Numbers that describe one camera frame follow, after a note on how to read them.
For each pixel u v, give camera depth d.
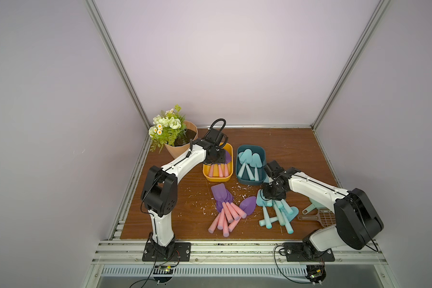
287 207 0.80
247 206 0.86
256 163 1.00
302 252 0.68
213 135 0.73
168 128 0.80
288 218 0.79
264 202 0.87
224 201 0.84
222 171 0.96
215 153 0.79
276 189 0.72
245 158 1.03
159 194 0.49
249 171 0.96
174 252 0.73
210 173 0.96
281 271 0.69
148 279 0.69
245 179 0.93
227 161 1.01
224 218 0.78
